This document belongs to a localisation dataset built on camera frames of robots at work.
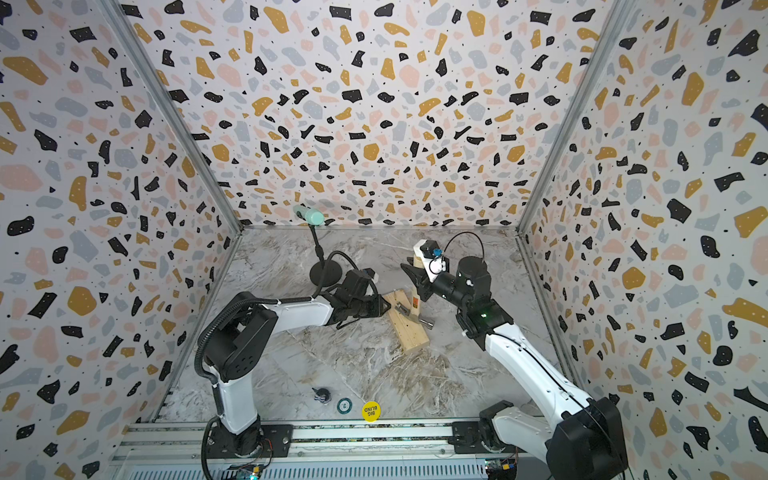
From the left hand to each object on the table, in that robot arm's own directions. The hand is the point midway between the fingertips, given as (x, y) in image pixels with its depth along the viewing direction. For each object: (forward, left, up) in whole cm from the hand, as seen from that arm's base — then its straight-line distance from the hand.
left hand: (396, 306), depth 94 cm
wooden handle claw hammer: (-6, -5, +8) cm, 11 cm away
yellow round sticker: (-29, +7, -4) cm, 30 cm away
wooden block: (-7, -4, -1) cm, 9 cm away
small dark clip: (-26, +19, -1) cm, 32 cm away
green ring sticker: (-27, +14, -5) cm, 31 cm away
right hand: (-2, -4, +25) cm, 25 cm away
